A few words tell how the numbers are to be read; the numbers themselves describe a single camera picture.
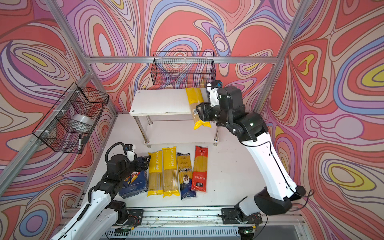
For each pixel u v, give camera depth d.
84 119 0.74
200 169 0.88
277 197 0.37
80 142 0.72
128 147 0.70
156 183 0.82
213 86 0.50
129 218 0.72
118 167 0.61
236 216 0.66
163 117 1.10
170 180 0.84
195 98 0.76
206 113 0.52
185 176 0.84
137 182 0.78
